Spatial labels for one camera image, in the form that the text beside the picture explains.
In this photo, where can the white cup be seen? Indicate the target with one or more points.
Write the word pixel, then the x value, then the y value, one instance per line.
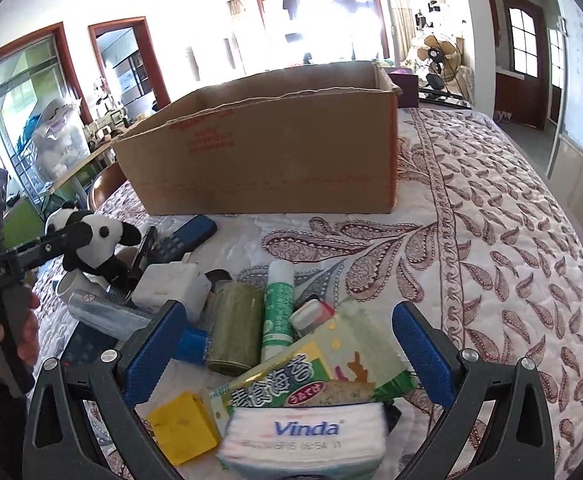
pixel 71 285

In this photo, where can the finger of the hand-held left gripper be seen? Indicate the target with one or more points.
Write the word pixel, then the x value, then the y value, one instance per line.
pixel 46 250

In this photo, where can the brown wooden chair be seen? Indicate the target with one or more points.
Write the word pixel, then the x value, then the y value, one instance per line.
pixel 106 185

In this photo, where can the green cabinet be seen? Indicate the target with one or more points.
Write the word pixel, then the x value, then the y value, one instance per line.
pixel 18 225

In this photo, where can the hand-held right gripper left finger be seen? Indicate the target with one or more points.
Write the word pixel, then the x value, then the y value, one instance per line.
pixel 154 345

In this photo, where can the green and white tube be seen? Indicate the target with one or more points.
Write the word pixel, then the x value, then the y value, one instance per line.
pixel 279 310

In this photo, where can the clear plastic storage bag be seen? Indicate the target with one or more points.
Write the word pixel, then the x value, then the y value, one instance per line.
pixel 56 145

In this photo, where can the green seaweed snack packet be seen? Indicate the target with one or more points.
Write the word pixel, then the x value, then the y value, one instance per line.
pixel 291 370

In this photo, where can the yellow block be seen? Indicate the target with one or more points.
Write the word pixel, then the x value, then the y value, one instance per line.
pixel 184 427

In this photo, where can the black remote control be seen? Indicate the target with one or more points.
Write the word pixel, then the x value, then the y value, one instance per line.
pixel 88 347

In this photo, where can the white power adapter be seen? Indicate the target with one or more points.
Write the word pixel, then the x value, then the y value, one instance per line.
pixel 171 285

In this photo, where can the person's left hand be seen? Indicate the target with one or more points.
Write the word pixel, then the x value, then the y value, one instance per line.
pixel 31 330

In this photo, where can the small blue item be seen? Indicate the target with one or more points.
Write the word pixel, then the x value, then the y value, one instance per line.
pixel 194 347

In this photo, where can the dark blue remote control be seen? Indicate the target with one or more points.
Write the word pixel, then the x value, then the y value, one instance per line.
pixel 186 235

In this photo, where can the beige curtain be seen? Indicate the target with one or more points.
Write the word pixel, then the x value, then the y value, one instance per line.
pixel 404 10

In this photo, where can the panda plush toy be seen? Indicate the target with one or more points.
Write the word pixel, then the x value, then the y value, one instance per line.
pixel 98 232

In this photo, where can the small red and white case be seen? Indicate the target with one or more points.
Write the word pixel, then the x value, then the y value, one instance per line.
pixel 311 315

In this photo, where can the dark brown door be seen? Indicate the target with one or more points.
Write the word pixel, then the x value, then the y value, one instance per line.
pixel 534 100

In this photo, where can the white tissue pack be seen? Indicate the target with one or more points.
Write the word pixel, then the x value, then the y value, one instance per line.
pixel 301 440

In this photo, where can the beige electric fan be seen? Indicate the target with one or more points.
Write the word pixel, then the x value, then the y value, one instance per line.
pixel 439 57

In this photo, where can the black clip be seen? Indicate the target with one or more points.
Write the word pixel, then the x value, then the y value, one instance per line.
pixel 144 255

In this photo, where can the purple box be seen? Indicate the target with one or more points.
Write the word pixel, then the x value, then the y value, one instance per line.
pixel 404 87

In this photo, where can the brown cardboard box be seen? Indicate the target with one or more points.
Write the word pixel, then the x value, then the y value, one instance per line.
pixel 271 160

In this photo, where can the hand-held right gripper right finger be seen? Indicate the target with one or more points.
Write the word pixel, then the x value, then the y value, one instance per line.
pixel 421 355

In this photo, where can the wooden side table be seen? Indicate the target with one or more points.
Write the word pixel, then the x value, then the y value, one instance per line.
pixel 83 157

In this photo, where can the olive green roll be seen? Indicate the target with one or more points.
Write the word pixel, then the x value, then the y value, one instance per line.
pixel 234 325

